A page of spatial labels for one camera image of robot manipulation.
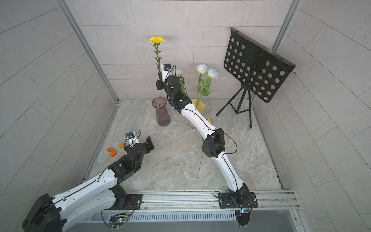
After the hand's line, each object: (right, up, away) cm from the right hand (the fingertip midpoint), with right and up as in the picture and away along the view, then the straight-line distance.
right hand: (159, 72), depth 80 cm
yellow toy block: (-25, -43, +9) cm, 51 cm away
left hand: (-7, -37, +3) cm, 38 cm away
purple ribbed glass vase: (-3, -28, +27) cm, 39 cm away
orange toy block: (-29, -47, +6) cm, 56 cm away
